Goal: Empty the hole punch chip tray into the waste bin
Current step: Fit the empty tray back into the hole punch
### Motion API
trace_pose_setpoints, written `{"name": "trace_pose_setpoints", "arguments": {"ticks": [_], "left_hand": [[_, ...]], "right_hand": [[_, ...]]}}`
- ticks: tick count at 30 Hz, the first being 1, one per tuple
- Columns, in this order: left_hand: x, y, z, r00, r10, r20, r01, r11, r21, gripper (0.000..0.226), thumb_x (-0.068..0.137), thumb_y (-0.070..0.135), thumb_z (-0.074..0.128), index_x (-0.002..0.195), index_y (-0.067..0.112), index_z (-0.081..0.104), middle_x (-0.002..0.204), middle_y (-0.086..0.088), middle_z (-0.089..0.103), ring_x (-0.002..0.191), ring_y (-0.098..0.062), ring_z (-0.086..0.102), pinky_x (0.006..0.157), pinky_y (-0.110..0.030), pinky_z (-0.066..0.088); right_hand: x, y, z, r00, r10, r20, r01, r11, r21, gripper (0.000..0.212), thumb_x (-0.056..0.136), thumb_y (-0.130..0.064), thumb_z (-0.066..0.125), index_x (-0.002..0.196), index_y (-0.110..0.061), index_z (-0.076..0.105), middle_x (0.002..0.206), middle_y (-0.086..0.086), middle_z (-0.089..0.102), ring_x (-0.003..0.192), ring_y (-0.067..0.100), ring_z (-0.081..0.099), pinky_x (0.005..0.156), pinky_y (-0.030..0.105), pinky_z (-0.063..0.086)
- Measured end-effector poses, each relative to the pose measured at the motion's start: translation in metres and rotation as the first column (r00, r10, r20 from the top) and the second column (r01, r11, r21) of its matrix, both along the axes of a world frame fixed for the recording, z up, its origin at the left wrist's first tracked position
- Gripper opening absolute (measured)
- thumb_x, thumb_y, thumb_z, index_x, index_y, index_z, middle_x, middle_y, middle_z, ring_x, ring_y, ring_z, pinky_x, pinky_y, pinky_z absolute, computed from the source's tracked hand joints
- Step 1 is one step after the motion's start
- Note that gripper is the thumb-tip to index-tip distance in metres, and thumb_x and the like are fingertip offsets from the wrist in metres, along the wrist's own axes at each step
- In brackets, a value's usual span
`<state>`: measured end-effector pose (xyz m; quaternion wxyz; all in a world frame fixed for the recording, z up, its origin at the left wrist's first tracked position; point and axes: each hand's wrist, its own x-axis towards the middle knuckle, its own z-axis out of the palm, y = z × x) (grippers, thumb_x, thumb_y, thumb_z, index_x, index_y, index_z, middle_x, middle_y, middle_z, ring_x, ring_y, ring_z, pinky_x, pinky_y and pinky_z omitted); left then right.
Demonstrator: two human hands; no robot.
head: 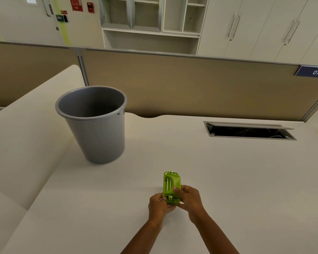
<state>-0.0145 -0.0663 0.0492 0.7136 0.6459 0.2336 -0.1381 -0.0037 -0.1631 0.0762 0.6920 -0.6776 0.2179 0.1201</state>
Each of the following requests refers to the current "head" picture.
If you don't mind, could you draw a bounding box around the yellow-green tape strip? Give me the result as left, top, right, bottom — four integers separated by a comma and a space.
51, 0, 72, 47

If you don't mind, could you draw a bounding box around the white open shelf cabinet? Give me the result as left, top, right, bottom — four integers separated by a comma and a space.
98, 0, 210, 55

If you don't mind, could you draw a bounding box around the white door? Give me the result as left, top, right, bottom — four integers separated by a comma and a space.
0, 0, 68, 47

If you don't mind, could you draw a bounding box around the red wall poster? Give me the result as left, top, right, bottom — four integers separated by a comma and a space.
70, 0, 84, 12

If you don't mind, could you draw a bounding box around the grey plastic waste bin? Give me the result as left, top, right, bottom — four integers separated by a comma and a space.
55, 86, 128, 165

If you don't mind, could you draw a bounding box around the person's left forearm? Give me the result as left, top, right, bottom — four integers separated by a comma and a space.
120, 219, 164, 254

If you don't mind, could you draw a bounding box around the person's right hand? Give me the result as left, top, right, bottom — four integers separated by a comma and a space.
172, 184, 208, 225

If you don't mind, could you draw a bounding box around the person's left hand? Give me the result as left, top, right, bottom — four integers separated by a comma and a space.
148, 192, 178, 229

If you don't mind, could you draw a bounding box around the blue number sign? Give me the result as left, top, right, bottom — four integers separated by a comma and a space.
294, 65, 318, 79

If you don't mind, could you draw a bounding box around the wide beige partition panel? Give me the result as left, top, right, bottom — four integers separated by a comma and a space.
78, 48, 318, 122

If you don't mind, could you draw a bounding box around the person's right forearm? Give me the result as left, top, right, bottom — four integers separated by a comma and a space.
193, 213, 240, 254

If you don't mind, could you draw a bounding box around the grey partition post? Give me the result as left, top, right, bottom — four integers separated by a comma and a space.
301, 88, 318, 122
77, 47, 90, 87

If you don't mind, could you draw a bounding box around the silver cupboard door handle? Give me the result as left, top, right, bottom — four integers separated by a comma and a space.
231, 13, 242, 40
286, 19, 301, 45
283, 18, 297, 43
227, 12, 238, 39

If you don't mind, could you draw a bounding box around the white cupboard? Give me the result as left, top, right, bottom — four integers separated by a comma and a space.
197, 0, 318, 66

